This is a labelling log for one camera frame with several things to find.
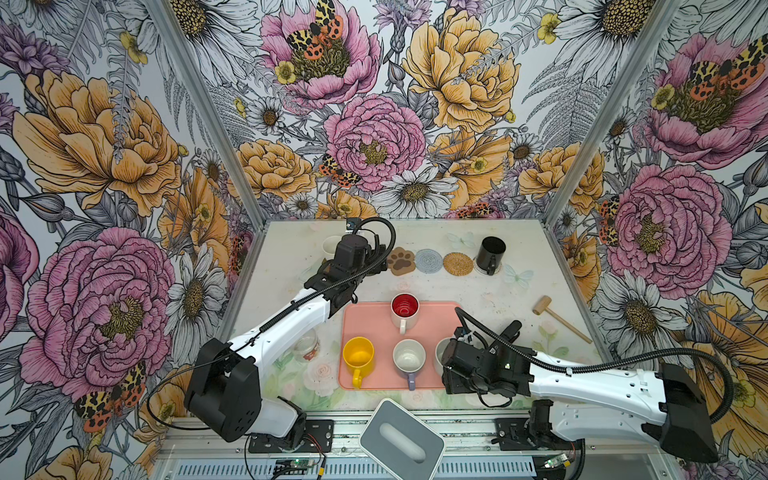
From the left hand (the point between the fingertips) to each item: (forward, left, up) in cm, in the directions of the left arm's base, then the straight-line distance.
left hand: (370, 255), depth 84 cm
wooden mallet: (-5, -54, -20) cm, 58 cm away
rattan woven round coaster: (+12, -30, -21) cm, 39 cm away
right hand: (-32, -22, -15) cm, 41 cm away
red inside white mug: (-7, -10, -19) cm, 22 cm away
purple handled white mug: (-21, -11, -21) cm, 31 cm away
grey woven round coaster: (+13, -20, -20) cm, 31 cm away
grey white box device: (-42, -8, -20) cm, 47 cm away
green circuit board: (-45, +16, -22) cm, 52 cm away
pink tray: (-9, 0, -21) cm, 23 cm away
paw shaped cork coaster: (+14, -10, -20) cm, 26 cm away
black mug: (+11, -39, -14) cm, 43 cm away
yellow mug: (-21, +4, -19) cm, 28 cm away
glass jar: (-20, +17, -16) cm, 31 cm away
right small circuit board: (-46, -43, -21) cm, 67 cm away
